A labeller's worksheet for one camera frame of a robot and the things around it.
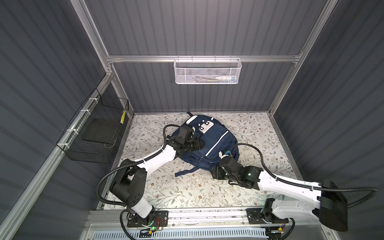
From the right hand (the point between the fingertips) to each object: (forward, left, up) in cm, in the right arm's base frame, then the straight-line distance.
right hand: (214, 171), depth 79 cm
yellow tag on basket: (+25, +51, +17) cm, 59 cm away
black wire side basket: (+27, +63, +23) cm, 72 cm away
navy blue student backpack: (+20, -3, +2) cm, 20 cm away
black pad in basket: (+13, +57, +20) cm, 62 cm away
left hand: (+15, +6, +4) cm, 17 cm away
